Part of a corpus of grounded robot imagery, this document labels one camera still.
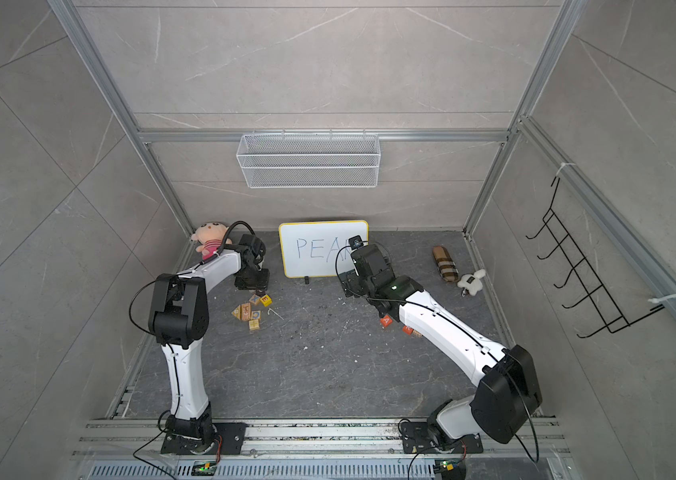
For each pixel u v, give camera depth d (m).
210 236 1.10
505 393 0.41
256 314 0.95
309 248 0.99
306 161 1.01
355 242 0.69
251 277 0.88
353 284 0.72
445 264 1.07
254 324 0.93
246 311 0.95
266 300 0.98
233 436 0.73
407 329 0.93
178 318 0.56
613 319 0.59
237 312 0.95
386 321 0.95
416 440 0.73
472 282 1.01
